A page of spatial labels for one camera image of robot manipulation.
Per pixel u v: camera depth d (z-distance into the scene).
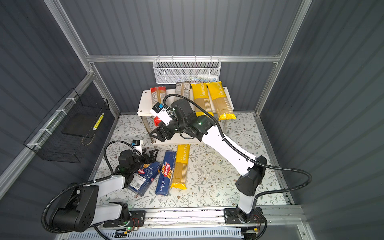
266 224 0.68
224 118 0.69
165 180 0.83
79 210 0.42
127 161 0.69
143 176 0.81
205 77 0.91
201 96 0.79
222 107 0.72
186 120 0.51
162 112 0.57
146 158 0.79
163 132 0.57
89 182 0.49
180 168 0.88
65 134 0.73
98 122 0.78
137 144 0.77
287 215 0.76
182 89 0.83
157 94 0.79
